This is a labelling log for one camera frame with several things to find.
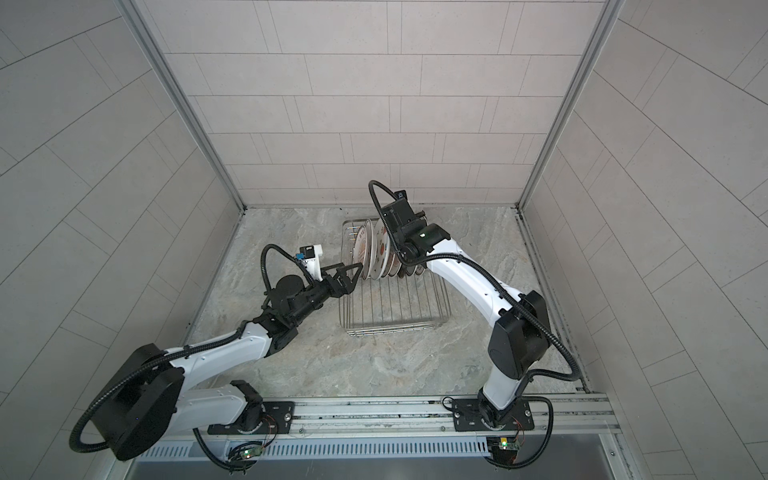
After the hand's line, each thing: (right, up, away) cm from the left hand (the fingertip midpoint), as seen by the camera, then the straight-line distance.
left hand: (361, 264), depth 76 cm
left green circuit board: (-23, -40, -11) cm, 47 cm away
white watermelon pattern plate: (+4, +3, +16) cm, 17 cm away
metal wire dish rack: (+7, -14, +12) cm, 20 cm away
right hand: (+11, +9, +7) cm, 16 cm away
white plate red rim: (+9, -1, +11) cm, 14 cm away
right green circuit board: (+34, -41, -7) cm, 54 cm away
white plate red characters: (+2, +3, +7) cm, 8 cm away
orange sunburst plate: (-3, +3, +21) cm, 21 cm away
